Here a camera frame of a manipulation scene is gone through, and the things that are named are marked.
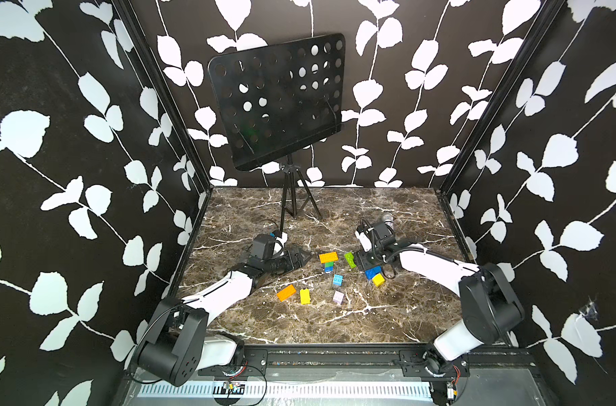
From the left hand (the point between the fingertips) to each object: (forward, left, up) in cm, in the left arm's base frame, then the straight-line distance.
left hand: (306, 256), depth 85 cm
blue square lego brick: (+1, -9, -12) cm, 15 cm away
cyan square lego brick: (-4, -11, -10) cm, 16 cm away
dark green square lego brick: (+1, -9, -9) cm, 12 cm away
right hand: (+3, -20, -5) cm, 20 cm away
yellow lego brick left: (-10, +1, -9) cm, 14 cm away
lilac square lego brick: (-11, -11, -10) cm, 18 cm away
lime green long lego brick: (+3, -16, -8) cm, 19 cm away
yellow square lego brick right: (-5, -26, -10) cm, 28 cm away
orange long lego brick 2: (+1, -8, -3) cm, 8 cm away
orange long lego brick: (-8, +8, -11) cm, 16 cm away
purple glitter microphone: (+22, -36, -9) cm, 43 cm away
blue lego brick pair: (-3, -23, -9) cm, 25 cm away
